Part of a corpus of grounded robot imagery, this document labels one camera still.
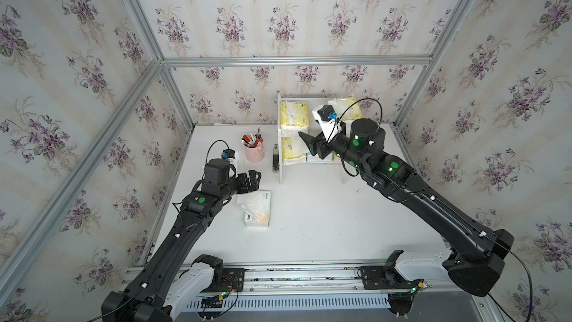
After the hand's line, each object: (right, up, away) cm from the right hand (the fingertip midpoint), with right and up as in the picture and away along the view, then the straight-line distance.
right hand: (311, 127), depth 64 cm
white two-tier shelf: (-10, -3, +10) cm, 15 cm away
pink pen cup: (-22, -9, +36) cm, 43 cm away
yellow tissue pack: (-4, -7, +22) cm, 24 cm away
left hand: (-19, -16, +13) cm, 29 cm away
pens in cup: (-23, -3, +37) cm, 44 cm away
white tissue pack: (-19, -29, +22) cm, 41 cm away
